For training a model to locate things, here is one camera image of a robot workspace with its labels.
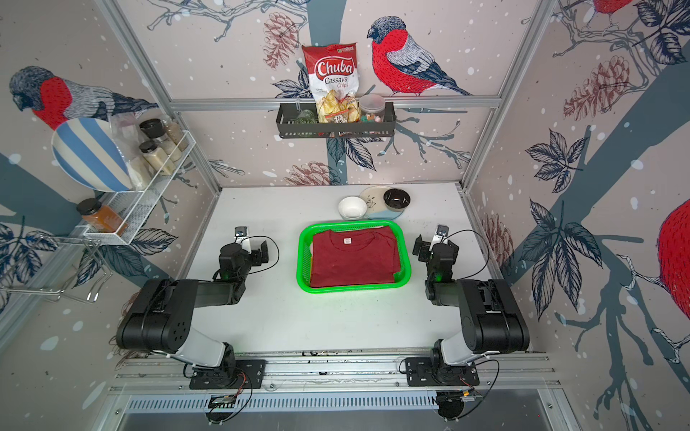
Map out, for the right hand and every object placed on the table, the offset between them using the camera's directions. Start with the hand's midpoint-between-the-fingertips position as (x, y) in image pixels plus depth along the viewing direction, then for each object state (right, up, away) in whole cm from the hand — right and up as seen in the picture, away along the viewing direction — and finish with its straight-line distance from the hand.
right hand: (433, 235), depth 93 cm
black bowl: (-10, +13, +17) cm, 24 cm away
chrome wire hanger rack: (-88, +1, -34) cm, 95 cm away
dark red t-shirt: (-29, -7, 0) cm, 30 cm away
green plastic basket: (-46, -7, -4) cm, 46 cm away
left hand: (-64, 0, +1) cm, 64 cm away
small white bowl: (-29, +10, +17) cm, 35 cm away
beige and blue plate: (-19, +10, +19) cm, 29 cm away
